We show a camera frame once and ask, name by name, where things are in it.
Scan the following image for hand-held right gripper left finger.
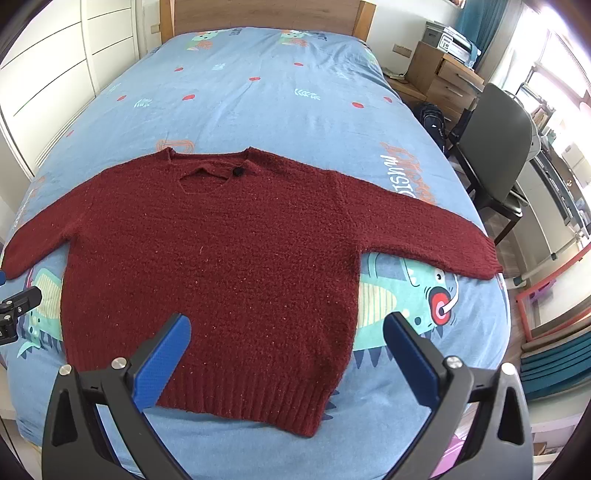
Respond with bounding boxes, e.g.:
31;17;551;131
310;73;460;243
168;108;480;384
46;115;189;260
41;313;192;480

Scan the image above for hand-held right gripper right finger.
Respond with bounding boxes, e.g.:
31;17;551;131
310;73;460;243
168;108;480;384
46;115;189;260
383;312;534;480

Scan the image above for dark red knit sweater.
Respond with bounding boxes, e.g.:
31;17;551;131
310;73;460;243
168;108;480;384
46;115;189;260
2;147;504;439

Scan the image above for pink plastic item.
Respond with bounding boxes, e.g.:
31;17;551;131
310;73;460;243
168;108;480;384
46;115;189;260
431;434;468;480

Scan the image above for red framed panel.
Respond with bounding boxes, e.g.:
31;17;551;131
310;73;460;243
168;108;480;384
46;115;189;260
515;265;591;342

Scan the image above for teal striped cushion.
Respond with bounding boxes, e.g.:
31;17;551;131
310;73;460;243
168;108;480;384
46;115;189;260
519;330;591;400

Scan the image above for white wardrobe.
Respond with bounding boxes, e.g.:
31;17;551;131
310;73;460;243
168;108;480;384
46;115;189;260
0;0;162;181

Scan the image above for dark blue bag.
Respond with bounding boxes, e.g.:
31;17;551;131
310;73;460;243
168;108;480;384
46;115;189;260
411;102;451;155

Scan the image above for dark grey chair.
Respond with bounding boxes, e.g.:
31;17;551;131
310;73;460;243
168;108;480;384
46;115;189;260
445;82;543;245

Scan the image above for bed with blue printed sheet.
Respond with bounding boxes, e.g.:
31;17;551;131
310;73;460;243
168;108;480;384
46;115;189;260
0;25;511;480

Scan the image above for wooden drawer cabinet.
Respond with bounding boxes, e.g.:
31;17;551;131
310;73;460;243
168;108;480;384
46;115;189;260
409;41;485;116

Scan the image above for white printer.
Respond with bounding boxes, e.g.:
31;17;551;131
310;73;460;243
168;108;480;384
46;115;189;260
438;27;481;58

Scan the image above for teal curtain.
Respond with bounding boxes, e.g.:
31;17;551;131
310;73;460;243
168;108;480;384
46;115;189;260
455;0;525;70

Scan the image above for wooden headboard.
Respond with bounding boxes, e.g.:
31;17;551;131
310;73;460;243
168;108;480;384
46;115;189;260
159;0;377;40

